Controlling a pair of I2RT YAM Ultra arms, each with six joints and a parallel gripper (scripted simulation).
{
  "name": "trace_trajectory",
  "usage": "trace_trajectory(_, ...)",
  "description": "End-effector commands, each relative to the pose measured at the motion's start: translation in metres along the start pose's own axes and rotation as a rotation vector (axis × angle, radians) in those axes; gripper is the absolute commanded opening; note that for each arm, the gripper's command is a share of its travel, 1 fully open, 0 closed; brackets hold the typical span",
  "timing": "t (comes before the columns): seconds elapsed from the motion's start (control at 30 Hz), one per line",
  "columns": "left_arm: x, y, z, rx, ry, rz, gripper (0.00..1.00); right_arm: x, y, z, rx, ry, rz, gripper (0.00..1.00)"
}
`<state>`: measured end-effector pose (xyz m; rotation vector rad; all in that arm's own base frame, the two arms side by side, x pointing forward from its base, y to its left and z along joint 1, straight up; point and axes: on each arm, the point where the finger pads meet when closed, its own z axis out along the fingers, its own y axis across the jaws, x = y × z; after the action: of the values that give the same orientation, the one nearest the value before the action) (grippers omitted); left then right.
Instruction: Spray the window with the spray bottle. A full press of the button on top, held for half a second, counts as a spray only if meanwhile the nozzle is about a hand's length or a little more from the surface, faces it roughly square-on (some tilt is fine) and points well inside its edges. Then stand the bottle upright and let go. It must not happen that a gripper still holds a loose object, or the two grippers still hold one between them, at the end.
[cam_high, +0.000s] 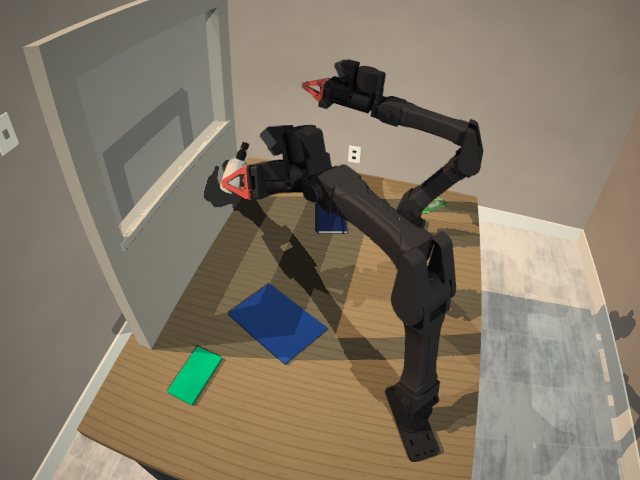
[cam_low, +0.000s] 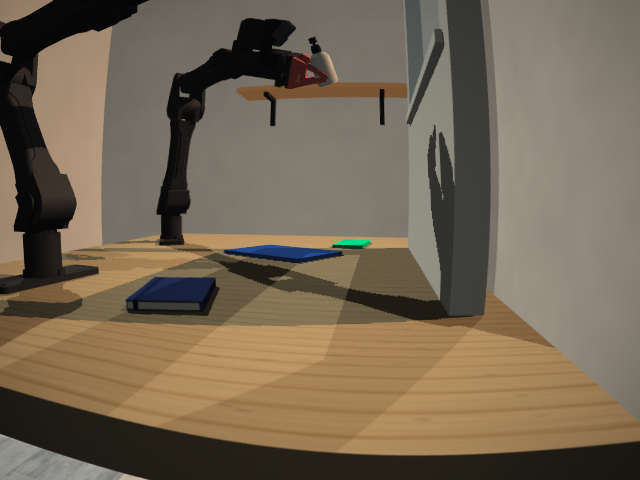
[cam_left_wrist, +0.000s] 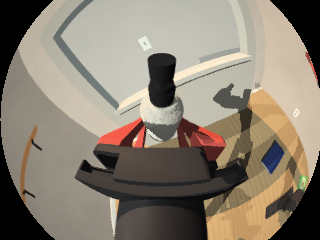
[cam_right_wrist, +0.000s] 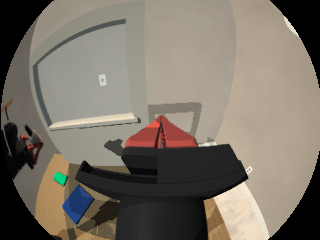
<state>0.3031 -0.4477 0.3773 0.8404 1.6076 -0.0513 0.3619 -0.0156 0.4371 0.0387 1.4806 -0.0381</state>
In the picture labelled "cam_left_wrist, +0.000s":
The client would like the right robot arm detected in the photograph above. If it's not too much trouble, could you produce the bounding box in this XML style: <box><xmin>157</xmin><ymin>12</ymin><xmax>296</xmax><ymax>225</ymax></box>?
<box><xmin>265</xmin><ymin>187</ymin><xmax>304</xmax><ymax>219</ymax></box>

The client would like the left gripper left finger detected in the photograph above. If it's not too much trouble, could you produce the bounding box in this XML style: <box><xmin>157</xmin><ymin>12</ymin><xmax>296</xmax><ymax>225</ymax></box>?
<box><xmin>97</xmin><ymin>118</ymin><xmax>147</xmax><ymax>147</ymax></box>

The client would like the dark blue book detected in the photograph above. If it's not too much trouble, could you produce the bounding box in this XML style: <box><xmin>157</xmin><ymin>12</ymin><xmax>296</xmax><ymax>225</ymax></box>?
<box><xmin>261</xmin><ymin>141</ymin><xmax>284</xmax><ymax>175</ymax></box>

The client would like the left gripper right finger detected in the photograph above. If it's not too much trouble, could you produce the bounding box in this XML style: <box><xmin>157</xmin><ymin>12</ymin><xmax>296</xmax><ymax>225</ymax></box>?
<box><xmin>177</xmin><ymin>117</ymin><xmax>226</xmax><ymax>161</ymax></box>

